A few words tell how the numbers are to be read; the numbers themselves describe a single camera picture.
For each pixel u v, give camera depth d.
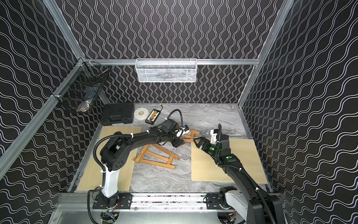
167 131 0.75
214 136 0.78
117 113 1.20
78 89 0.92
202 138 0.75
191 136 0.98
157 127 0.76
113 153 0.53
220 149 0.64
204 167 0.88
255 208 0.40
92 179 0.82
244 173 0.51
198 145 0.75
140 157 0.86
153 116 1.10
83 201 0.76
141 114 1.13
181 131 0.81
